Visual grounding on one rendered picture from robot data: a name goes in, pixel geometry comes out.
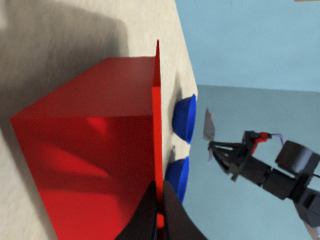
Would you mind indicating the blue bowl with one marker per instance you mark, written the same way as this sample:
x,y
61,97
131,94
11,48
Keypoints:
x,y
177,171
183,120

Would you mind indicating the red box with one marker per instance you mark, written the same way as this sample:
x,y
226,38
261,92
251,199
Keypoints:
x,y
94,145

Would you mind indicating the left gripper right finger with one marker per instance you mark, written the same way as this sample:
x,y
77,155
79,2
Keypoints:
x,y
177,225

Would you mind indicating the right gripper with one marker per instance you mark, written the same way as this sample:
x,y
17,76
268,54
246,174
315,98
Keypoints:
x,y
253,169

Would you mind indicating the grey scoop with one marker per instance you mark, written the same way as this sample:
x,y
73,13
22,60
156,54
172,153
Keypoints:
x,y
209,133

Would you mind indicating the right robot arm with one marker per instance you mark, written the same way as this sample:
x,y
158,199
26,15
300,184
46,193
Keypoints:
x,y
301,162

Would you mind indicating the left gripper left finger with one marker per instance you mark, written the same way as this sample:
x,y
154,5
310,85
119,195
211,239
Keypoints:
x,y
143,223

